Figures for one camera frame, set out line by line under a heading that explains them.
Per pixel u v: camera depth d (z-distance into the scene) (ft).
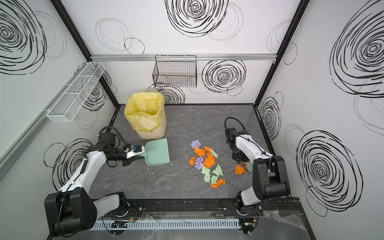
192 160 2.91
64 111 2.33
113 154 2.23
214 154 3.02
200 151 3.01
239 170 2.84
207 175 2.78
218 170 2.81
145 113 2.58
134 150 2.23
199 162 2.91
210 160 2.93
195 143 3.18
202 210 2.46
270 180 1.42
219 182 2.69
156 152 2.71
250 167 2.77
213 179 2.71
